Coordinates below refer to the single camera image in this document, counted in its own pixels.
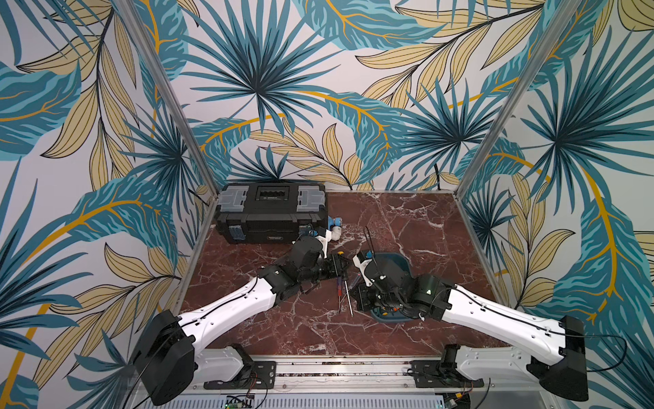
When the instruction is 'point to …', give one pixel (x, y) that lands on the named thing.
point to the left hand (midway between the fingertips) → (349, 266)
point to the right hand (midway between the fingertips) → (348, 293)
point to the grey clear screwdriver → (345, 279)
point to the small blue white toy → (335, 225)
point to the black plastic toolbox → (270, 212)
